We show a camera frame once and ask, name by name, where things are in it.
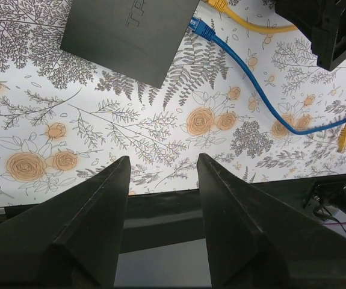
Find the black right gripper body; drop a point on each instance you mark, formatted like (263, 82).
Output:
(324, 25)

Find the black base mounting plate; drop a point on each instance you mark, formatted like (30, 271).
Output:
(149, 220)

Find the floral patterned table mat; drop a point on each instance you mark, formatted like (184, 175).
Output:
(64, 119)

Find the black network switch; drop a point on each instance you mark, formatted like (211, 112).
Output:
(137, 38)

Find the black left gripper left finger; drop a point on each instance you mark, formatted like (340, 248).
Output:
(71, 240)

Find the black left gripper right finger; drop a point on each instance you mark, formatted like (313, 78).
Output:
(254, 240)

